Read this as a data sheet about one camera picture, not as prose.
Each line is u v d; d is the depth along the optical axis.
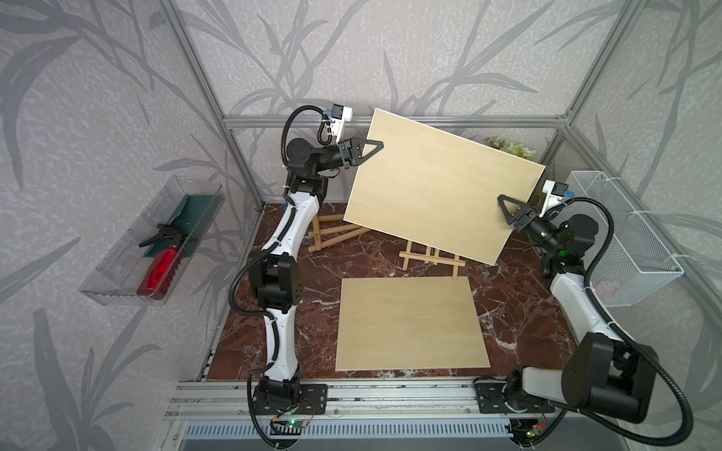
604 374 0.41
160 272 0.58
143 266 0.63
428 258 0.94
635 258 0.60
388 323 0.89
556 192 0.64
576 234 0.56
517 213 0.68
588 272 0.56
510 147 0.93
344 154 0.64
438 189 0.68
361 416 0.72
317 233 1.06
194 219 0.71
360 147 0.68
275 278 0.55
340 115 0.64
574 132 0.93
